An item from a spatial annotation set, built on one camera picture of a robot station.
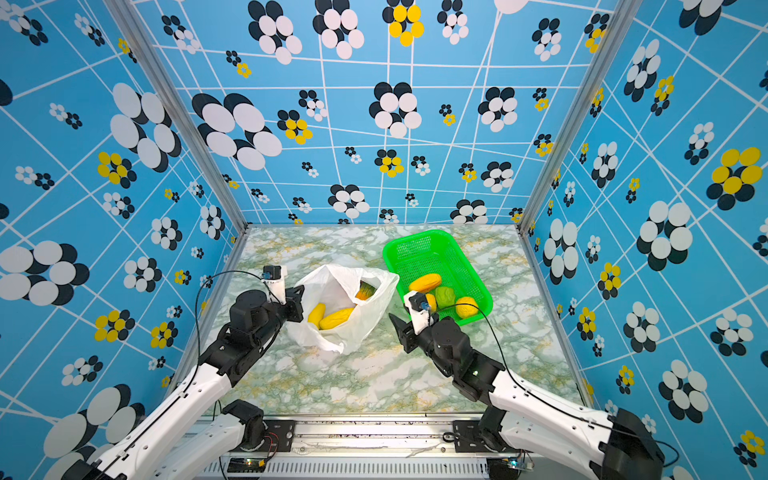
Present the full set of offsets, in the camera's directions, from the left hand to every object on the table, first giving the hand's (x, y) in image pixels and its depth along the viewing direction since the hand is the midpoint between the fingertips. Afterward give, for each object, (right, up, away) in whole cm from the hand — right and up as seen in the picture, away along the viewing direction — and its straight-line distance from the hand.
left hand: (305, 286), depth 77 cm
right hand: (+25, -6, -3) cm, 26 cm away
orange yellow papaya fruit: (+34, -1, +21) cm, 40 cm away
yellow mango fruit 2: (0, -10, +13) cm, 17 cm away
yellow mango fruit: (+5, -12, +13) cm, 18 cm away
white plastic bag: (+4, -3, +24) cm, 24 cm away
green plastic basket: (+41, +9, +31) cm, 52 cm away
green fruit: (+40, -5, +15) cm, 42 cm away
